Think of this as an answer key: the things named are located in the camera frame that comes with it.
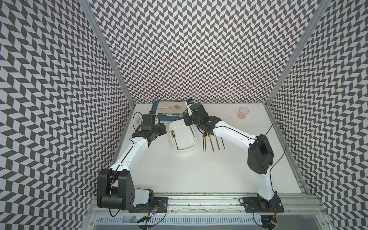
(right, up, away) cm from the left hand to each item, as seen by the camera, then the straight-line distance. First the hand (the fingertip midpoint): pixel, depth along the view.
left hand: (164, 128), depth 87 cm
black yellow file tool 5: (+35, -14, +7) cm, 38 cm away
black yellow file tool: (+5, -7, +12) cm, 15 cm away
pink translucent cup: (+56, +10, +22) cm, 61 cm away
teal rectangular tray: (-3, +7, +25) cm, 26 cm away
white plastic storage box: (+11, -8, +11) cm, 17 cm away
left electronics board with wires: (-1, -38, -18) cm, 42 cm away
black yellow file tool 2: (+17, -2, -2) cm, 17 cm away
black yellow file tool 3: (+25, -7, +12) cm, 29 cm away
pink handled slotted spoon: (+4, +15, +29) cm, 33 cm away
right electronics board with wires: (+54, -44, -19) cm, 72 cm away
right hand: (+13, +8, +1) cm, 15 cm away
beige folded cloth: (+1, +12, +27) cm, 30 cm away
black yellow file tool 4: (+27, -8, +12) cm, 30 cm away
